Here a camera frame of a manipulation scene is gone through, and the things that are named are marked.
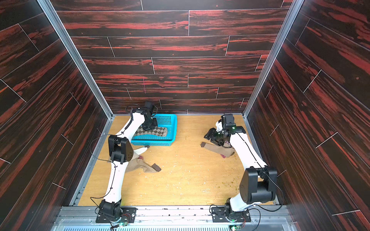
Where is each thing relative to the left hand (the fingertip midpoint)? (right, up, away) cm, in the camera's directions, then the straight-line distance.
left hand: (156, 127), depth 104 cm
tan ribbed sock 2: (-10, -24, -13) cm, 29 cm away
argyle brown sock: (+2, -3, +4) cm, 5 cm away
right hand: (+36, -6, -17) cm, 41 cm away
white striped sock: (+40, +1, -24) cm, 47 cm away
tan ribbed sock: (+48, -15, -10) cm, 51 cm away
